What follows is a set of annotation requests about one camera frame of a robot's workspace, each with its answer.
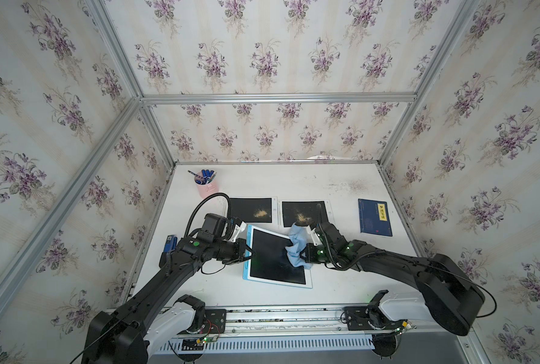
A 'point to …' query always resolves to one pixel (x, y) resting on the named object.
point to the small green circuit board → (208, 339)
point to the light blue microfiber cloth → (298, 234)
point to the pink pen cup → (208, 189)
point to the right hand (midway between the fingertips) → (302, 255)
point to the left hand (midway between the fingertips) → (257, 256)
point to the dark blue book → (374, 218)
